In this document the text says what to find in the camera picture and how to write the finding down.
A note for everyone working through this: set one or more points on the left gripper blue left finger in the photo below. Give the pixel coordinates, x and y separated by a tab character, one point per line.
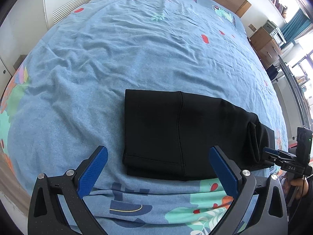
46	215

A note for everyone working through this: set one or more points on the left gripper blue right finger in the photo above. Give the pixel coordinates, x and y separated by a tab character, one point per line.
258	205

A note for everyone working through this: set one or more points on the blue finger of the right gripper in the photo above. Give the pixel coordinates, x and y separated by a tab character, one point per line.
269	154

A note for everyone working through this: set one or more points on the black pants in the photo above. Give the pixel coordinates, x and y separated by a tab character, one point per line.
168	135

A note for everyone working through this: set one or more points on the person's right hand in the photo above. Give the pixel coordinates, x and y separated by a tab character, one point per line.
303	184

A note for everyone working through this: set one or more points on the grey glass desk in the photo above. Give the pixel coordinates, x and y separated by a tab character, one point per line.
298	94

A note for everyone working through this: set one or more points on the black bag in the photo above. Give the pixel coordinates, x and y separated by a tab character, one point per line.
272	72

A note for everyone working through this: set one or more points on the wooden dresser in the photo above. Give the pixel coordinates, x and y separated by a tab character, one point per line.
265	47

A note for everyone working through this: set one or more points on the blue patterned bed cover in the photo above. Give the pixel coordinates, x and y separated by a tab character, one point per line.
67	98

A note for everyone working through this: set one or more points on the white printer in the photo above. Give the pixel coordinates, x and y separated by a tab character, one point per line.
275	32

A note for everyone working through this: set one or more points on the teal right curtain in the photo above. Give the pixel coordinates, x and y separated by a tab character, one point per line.
296	26

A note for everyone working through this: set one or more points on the white wardrobe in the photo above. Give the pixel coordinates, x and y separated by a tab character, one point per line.
25	23

